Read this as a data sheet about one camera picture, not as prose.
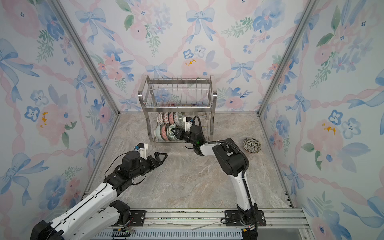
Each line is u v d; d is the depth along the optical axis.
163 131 0.95
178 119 1.02
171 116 1.01
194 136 0.79
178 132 0.88
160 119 1.01
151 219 0.75
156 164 0.69
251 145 1.00
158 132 0.95
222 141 0.62
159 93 1.12
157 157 0.70
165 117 1.01
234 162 0.56
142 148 0.73
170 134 0.94
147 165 0.70
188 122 0.88
